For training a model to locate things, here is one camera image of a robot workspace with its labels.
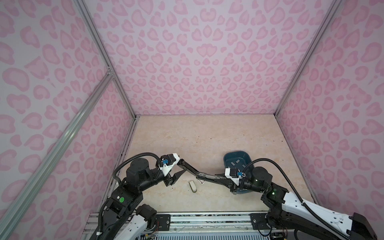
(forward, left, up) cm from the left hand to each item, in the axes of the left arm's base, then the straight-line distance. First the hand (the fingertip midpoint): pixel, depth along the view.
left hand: (180, 159), depth 64 cm
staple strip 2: (+11, -29, -29) cm, 42 cm away
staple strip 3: (+10, -36, -29) cm, 47 cm away
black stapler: (-3, -2, 0) cm, 4 cm away
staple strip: (+13, -32, -29) cm, 45 cm away
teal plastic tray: (+14, -34, -28) cm, 46 cm away
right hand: (-5, -16, -8) cm, 18 cm away
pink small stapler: (-5, -9, -12) cm, 15 cm away
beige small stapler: (-3, -4, -26) cm, 27 cm away
